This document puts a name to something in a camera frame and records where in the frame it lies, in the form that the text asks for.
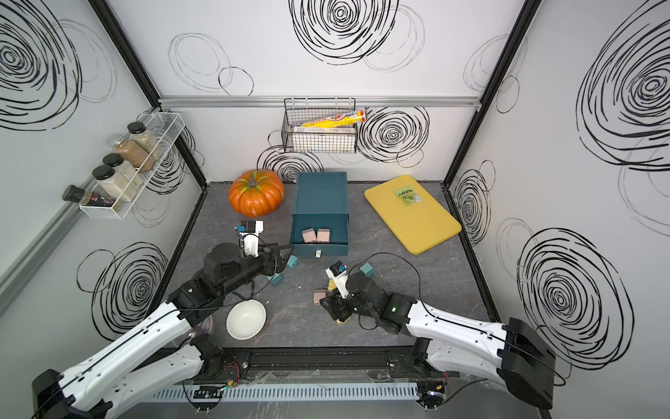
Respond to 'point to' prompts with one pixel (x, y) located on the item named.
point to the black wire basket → (313, 140)
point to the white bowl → (246, 319)
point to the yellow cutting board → (412, 214)
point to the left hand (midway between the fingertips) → (285, 246)
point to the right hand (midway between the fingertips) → (327, 299)
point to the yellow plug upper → (331, 285)
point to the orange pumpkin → (256, 194)
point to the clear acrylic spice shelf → (167, 127)
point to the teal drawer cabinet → (320, 222)
